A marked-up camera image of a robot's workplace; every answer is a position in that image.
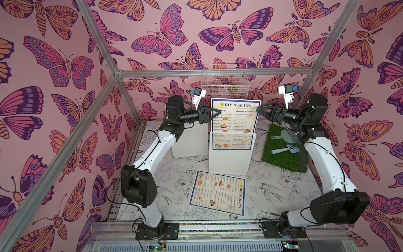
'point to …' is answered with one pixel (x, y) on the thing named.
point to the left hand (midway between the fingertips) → (220, 112)
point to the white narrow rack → (231, 153)
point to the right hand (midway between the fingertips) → (260, 109)
